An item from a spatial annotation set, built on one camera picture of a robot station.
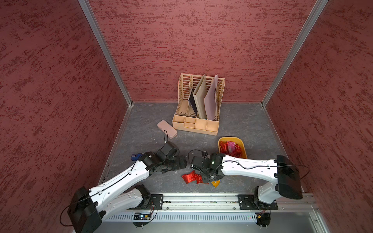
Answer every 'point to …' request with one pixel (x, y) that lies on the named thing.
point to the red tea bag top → (223, 148)
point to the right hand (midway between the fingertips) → (209, 180)
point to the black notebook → (192, 101)
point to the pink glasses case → (171, 132)
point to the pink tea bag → (231, 147)
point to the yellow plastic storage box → (236, 140)
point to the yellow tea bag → (216, 184)
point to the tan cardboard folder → (199, 94)
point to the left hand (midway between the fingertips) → (179, 168)
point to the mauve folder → (211, 100)
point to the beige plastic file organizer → (185, 118)
